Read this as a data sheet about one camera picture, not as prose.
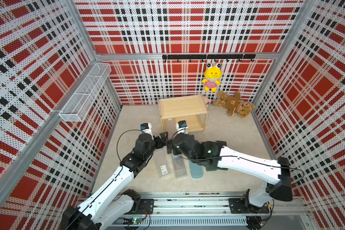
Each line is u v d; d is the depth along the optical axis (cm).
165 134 74
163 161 91
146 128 67
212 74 92
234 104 112
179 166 88
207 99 119
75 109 69
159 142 69
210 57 89
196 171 86
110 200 46
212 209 74
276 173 41
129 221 72
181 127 59
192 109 94
